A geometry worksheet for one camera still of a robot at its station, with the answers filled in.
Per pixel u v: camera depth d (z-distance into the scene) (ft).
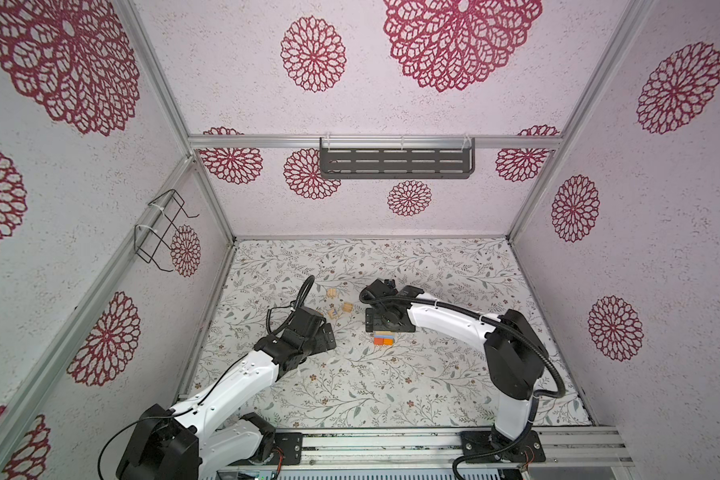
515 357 1.56
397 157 3.01
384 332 2.62
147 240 2.39
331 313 3.20
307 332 2.13
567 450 2.46
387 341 3.02
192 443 1.28
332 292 3.38
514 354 1.57
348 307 3.27
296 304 2.13
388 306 2.13
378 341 3.01
